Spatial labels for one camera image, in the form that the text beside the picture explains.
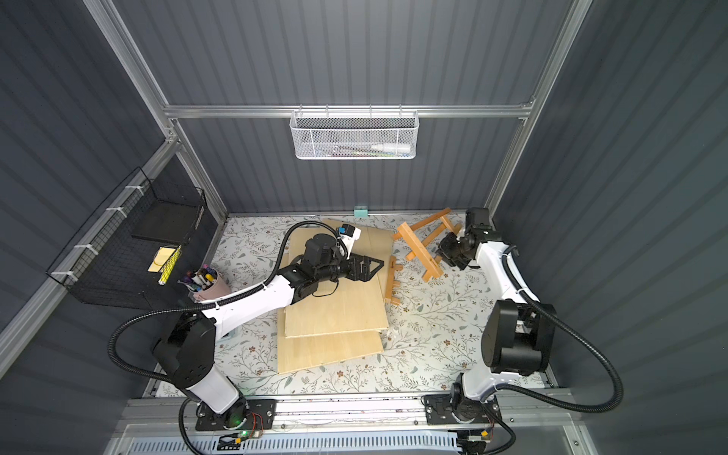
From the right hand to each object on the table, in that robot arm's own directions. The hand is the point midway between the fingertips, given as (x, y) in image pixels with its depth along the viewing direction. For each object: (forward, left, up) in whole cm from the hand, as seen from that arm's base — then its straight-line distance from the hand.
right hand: (442, 251), depth 87 cm
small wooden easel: (+3, +15, -13) cm, 20 cm away
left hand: (-9, +20, +5) cm, 22 cm away
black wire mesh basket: (-8, +84, +11) cm, 85 cm away
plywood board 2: (-28, +42, -10) cm, 52 cm away
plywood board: (-14, +27, -9) cm, 32 cm away
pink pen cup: (-10, +70, -7) cm, 71 cm away
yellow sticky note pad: (-10, +78, +11) cm, 79 cm away
